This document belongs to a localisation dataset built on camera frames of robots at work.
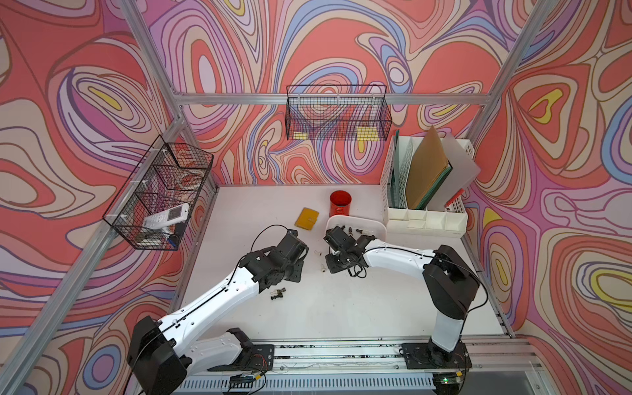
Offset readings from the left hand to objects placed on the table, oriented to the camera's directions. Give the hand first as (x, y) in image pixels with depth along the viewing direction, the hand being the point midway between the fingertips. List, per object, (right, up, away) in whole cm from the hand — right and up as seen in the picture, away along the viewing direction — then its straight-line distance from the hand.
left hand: (297, 267), depth 79 cm
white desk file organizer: (+60, +14, +20) cm, 65 cm away
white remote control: (-33, +18, -11) cm, 39 cm away
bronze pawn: (+24, +10, +23) cm, 35 cm away
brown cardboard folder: (+52, +38, +22) cm, 69 cm away
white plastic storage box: (+24, +12, +25) cm, 37 cm away
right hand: (+13, -4, +11) cm, 18 cm away
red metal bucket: (+16, +21, +21) cm, 34 cm away
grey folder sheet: (+58, +32, +6) cm, 67 cm away
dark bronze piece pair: (-7, -11, +7) cm, 15 cm away
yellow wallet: (+2, +14, +26) cm, 30 cm away
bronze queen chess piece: (+20, +10, +24) cm, 33 cm away
